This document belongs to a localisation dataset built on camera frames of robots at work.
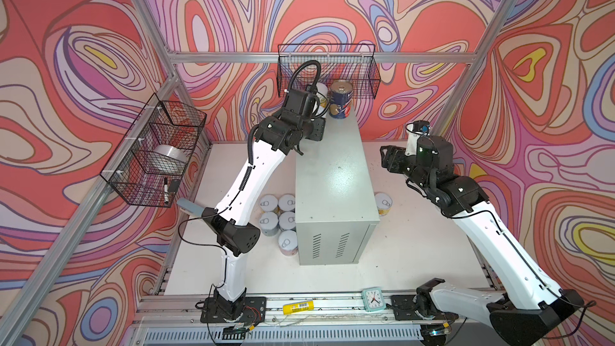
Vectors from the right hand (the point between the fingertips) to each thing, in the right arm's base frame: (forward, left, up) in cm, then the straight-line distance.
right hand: (391, 155), depth 71 cm
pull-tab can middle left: (-7, +40, -27) cm, 49 cm away
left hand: (+11, +22, +5) cm, 25 cm away
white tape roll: (+5, +68, 0) cm, 68 cm away
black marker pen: (-5, +69, -7) cm, 69 cm away
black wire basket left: (+1, +72, +1) cm, 72 cm away
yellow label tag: (-34, +32, -32) cm, 57 cm away
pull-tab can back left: (+1, +41, -27) cm, 49 cm away
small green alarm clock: (-32, +6, -31) cm, 45 cm away
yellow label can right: (-1, -4, -27) cm, 28 cm away
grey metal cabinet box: (-18, +18, +1) cm, 26 cm away
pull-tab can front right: (-15, +33, -28) cm, 46 cm away
